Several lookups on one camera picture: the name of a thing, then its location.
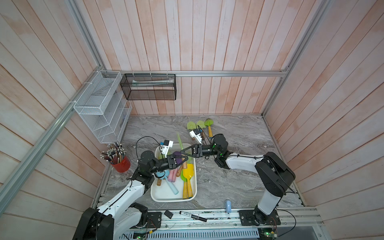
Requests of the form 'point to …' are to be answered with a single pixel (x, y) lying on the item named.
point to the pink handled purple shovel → (172, 173)
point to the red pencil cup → (115, 154)
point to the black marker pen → (199, 218)
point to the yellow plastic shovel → (188, 173)
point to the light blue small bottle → (228, 207)
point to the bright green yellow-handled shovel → (209, 122)
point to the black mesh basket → (149, 86)
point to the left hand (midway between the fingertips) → (187, 161)
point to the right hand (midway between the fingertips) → (182, 154)
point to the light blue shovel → (164, 174)
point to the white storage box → (178, 184)
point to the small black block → (168, 214)
